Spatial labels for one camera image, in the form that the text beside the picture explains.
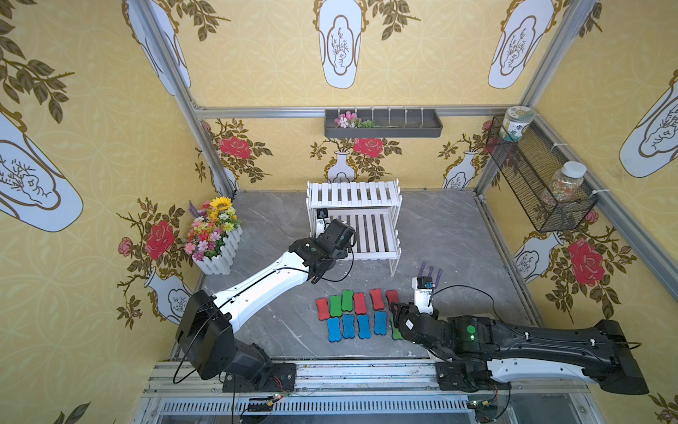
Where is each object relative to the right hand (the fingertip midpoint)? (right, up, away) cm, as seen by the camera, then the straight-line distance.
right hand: (396, 304), depth 76 cm
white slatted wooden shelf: (-3, +28, +36) cm, 46 cm away
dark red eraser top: (+1, -2, +14) cm, 14 cm away
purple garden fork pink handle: (+19, +3, +19) cm, 27 cm away
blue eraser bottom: (-18, -11, +8) cm, 22 cm away
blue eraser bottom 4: (-3, -9, +9) cm, 13 cm away
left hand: (-22, +18, +7) cm, 29 cm away
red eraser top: (-22, -5, +11) cm, 25 cm away
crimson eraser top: (-10, -3, +11) cm, 15 cm away
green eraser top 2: (-14, -3, +12) cm, 19 cm away
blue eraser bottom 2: (-13, -9, +6) cm, 17 cm away
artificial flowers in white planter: (-57, +19, +10) cm, 61 cm away
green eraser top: (-18, -5, +10) cm, 21 cm away
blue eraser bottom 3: (-9, -10, +6) cm, 15 cm away
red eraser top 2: (-4, -2, +12) cm, 13 cm away
